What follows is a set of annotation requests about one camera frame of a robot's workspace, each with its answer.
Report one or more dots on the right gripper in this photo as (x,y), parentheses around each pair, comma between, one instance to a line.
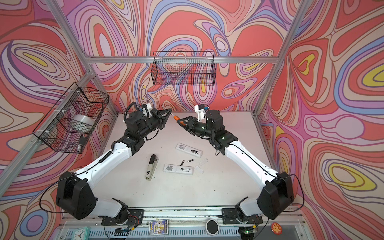
(189,119)

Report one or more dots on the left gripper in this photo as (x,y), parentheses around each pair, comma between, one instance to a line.
(157,116)

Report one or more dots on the orange handled screwdriver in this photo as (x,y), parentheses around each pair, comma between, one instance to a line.
(178,120)

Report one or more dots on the white remote control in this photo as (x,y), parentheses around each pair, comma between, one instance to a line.
(176,169)
(189,150)

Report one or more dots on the white battery cover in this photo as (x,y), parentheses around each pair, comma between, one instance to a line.
(198,169)
(202,162)

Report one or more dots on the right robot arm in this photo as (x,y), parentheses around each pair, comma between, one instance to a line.
(276,188)

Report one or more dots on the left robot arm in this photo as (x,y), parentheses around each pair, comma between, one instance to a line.
(75,190)

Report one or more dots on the beige black stapler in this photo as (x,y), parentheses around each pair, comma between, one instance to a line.
(151,167)

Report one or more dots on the white tape roll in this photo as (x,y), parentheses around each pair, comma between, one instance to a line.
(82,122)

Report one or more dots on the small black item in basket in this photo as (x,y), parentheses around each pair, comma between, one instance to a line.
(82,141)

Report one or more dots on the round black white speaker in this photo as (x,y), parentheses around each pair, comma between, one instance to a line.
(212,227)

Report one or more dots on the colourful card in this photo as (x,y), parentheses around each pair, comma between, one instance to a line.
(159,227)

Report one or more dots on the red round badge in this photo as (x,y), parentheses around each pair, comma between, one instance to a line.
(276,228)

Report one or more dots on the small green clock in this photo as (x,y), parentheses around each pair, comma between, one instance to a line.
(81,234)

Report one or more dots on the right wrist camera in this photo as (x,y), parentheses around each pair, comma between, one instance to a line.
(201,110)

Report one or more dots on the black wire basket back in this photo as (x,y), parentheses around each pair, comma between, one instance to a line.
(184,68)

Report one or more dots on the black wire basket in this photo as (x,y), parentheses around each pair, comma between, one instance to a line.
(184,68)
(58,133)

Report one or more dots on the black wire basket left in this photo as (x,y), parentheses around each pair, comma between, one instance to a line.
(58,133)

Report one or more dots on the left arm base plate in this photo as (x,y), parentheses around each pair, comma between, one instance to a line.
(130,218)

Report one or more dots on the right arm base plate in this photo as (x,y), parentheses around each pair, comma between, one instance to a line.
(231,216)

